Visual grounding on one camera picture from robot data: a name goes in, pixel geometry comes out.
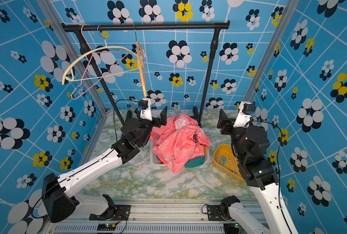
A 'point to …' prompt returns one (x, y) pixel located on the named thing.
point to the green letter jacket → (195, 162)
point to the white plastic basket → (155, 160)
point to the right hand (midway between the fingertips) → (233, 110)
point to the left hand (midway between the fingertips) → (158, 104)
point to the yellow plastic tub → (231, 167)
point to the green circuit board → (106, 226)
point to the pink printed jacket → (178, 138)
